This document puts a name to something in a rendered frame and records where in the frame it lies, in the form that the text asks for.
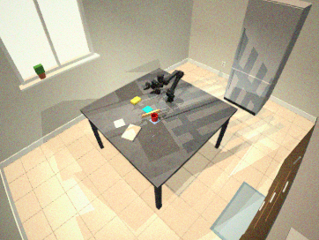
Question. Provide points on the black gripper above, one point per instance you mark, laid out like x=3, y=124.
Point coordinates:
x=156, y=90

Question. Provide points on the red cup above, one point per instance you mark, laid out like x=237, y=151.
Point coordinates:
x=154, y=117

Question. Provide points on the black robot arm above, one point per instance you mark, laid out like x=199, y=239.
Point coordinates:
x=170, y=92

